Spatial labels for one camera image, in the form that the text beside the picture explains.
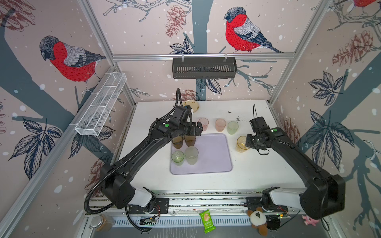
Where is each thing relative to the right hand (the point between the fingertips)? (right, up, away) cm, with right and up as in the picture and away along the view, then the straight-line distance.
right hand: (249, 141), depth 84 cm
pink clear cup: (-24, +9, +22) cm, 34 cm away
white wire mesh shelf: (-82, +14, -12) cm, 84 cm away
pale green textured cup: (-5, +7, +17) cm, 19 cm away
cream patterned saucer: (-33, +25, +38) cm, 56 cm away
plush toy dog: (-2, -33, -16) cm, 37 cm away
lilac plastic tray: (-19, -11, +6) cm, 23 cm away
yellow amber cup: (-5, -1, -2) cm, 6 cm away
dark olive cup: (-35, -1, +11) cm, 36 cm away
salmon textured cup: (-14, +9, +17) cm, 24 cm away
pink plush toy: (+22, -34, -17) cm, 43 cm away
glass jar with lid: (-71, -31, -22) cm, 81 cm away
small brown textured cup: (-43, -4, +17) cm, 47 cm away
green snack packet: (-25, -35, -15) cm, 46 cm away
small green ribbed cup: (-42, -11, +6) cm, 44 cm away
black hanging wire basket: (-24, +49, +21) cm, 59 cm away
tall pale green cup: (-34, -9, +6) cm, 35 cm away
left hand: (-29, +10, -7) cm, 32 cm away
